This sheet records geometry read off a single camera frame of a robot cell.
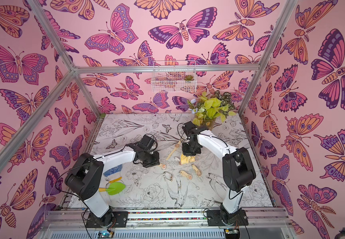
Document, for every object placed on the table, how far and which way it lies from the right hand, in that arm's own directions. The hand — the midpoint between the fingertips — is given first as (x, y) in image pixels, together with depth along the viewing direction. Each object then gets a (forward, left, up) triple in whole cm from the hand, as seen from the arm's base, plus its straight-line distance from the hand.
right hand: (187, 153), depth 89 cm
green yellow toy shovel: (-19, +41, -7) cm, 46 cm away
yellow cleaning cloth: (-4, +1, +1) cm, 5 cm away
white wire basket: (+41, +9, +26) cm, 49 cm away
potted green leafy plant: (+29, -13, +9) cm, 33 cm away
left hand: (-4, +15, -5) cm, 16 cm away
